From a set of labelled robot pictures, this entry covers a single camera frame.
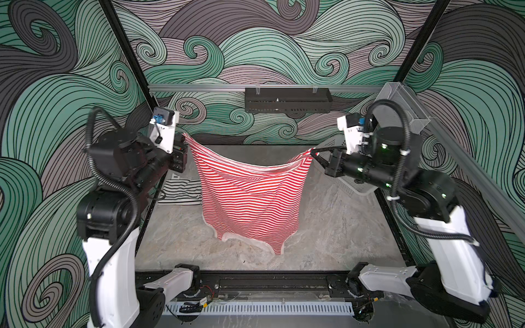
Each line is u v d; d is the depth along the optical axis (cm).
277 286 75
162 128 39
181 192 98
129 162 32
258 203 65
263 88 93
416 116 79
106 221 30
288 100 95
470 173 59
